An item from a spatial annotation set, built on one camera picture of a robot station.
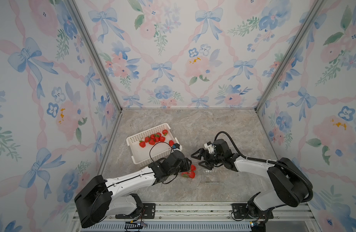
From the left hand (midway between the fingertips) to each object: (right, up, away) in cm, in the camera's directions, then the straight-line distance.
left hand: (192, 162), depth 80 cm
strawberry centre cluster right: (-22, +11, +18) cm, 31 cm away
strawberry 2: (-19, +11, +19) cm, 29 cm away
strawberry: (0, -8, +4) cm, 9 cm away
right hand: (+2, +1, +5) cm, 5 cm away
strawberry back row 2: (-26, +12, +20) cm, 35 cm away
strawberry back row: (-30, +11, +19) cm, 37 cm away
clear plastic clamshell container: (-2, -9, +2) cm, 10 cm away
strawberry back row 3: (-22, +14, +22) cm, 34 cm away
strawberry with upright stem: (-32, +8, +17) cm, 37 cm away
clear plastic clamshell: (+12, -10, +6) cm, 17 cm away
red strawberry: (+1, -5, +6) cm, 7 cm away
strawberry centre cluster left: (-26, +9, +18) cm, 32 cm away
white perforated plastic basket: (-28, +6, +18) cm, 34 cm away
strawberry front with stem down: (-4, -8, +4) cm, 10 cm away
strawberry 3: (-17, +15, +23) cm, 32 cm away
